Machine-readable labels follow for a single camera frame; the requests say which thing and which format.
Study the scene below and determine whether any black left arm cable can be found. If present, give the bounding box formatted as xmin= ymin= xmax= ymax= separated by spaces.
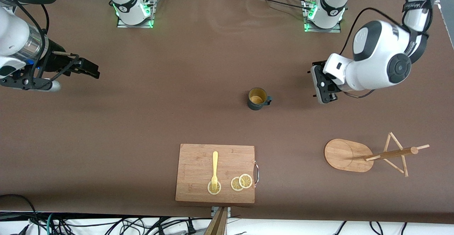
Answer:
xmin=340 ymin=0 xmax=434 ymax=99

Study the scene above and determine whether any brown table cover mat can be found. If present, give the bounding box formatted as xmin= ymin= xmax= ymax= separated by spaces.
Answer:
xmin=0 ymin=0 xmax=454 ymax=224

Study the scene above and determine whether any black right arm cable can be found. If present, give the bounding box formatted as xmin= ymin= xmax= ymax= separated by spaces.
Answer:
xmin=0 ymin=0 xmax=80 ymax=89

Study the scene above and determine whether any black right camera mount bracket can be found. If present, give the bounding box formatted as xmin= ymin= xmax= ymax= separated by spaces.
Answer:
xmin=0 ymin=75 xmax=50 ymax=91

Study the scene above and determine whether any dark teal ribbed cup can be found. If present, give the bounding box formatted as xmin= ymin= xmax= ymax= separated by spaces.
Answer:
xmin=247 ymin=87 xmax=273 ymax=111

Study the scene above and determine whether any wooden cup rack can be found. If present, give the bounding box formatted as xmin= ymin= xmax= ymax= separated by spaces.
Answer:
xmin=324 ymin=132 xmax=430 ymax=177

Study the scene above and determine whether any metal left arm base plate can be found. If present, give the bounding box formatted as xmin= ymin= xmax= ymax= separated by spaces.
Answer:
xmin=303 ymin=0 xmax=342 ymax=33

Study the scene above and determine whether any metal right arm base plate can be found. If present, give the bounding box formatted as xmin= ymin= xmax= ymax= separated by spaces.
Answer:
xmin=116 ymin=0 xmax=154 ymax=29

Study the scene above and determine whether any thick black looping cable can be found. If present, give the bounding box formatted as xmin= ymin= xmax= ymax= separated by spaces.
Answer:
xmin=0 ymin=194 xmax=38 ymax=228

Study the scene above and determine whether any small metal bracket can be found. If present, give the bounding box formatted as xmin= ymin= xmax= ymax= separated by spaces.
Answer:
xmin=211 ymin=207 xmax=231 ymax=218

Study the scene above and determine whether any black cable on mat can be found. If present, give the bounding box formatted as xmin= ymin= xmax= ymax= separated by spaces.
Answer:
xmin=248 ymin=0 xmax=312 ymax=11

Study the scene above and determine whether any wooden post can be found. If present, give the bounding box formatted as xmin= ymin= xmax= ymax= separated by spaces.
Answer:
xmin=204 ymin=207 xmax=228 ymax=235

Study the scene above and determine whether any bamboo cutting board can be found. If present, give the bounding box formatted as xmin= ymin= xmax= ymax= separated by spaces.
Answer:
xmin=175 ymin=143 xmax=256 ymax=204

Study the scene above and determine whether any yellow plastic fork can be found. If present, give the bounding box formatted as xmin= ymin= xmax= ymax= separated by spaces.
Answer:
xmin=211 ymin=151 xmax=219 ymax=190

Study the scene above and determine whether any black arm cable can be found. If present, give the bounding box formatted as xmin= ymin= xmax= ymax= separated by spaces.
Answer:
xmin=340 ymin=0 xmax=434 ymax=99
xmin=0 ymin=0 xmax=80 ymax=89

